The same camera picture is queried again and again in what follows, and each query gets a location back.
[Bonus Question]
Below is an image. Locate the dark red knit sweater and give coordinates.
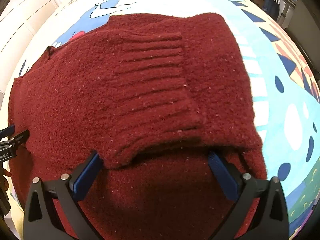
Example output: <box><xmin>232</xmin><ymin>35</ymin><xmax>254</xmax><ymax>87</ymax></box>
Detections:
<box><xmin>8</xmin><ymin>13</ymin><xmax>267</xmax><ymax>239</ymax></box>

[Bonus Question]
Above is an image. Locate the dark blue bag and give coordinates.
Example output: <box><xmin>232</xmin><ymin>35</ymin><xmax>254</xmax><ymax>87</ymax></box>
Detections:
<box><xmin>263</xmin><ymin>0</ymin><xmax>280</xmax><ymax>21</ymax></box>

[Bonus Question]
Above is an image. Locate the white wardrobe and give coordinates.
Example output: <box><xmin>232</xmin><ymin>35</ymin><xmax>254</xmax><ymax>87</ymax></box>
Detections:
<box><xmin>1</xmin><ymin>0</ymin><xmax>64</xmax><ymax>93</ymax></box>

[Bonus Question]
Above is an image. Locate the left hand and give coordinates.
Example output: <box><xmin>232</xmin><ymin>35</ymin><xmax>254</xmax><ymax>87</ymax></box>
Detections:
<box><xmin>0</xmin><ymin>167</ymin><xmax>12</xmax><ymax>192</ymax></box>

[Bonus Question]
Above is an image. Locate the yellow dinosaur bed cover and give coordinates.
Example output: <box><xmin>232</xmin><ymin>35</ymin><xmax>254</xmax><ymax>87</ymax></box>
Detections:
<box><xmin>1</xmin><ymin>0</ymin><xmax>319</xmax><ymax>239</ymax></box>

